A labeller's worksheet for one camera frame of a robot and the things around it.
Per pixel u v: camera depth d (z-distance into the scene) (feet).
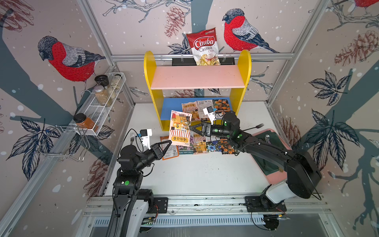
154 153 1.93
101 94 2.34
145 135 2.03
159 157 1.91
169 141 2.19
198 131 2.44
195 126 2.47
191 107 3.21
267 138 3.21
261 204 2.19
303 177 1.38
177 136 2.25
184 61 3.05
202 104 3.30
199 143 3.19
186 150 3.04
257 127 3.46
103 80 2.42
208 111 2.28
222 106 3.28
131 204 1.55
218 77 2.58
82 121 1.94
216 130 2.18
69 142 1.96
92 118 2.01
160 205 2.40
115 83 2.74
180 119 2.37
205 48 2.73
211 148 3.11
